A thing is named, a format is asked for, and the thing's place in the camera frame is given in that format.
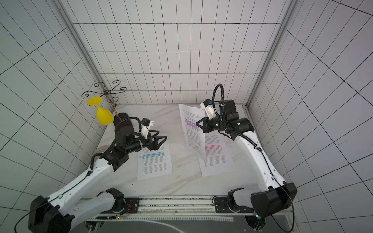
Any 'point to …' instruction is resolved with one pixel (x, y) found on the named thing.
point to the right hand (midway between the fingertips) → (198, 120)
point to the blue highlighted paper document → (153, 163)
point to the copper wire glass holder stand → (107, 92)
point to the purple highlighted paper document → (194, 136)
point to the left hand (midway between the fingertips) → (161, 137)
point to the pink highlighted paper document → (220, 158)
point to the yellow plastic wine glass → (104, 116)
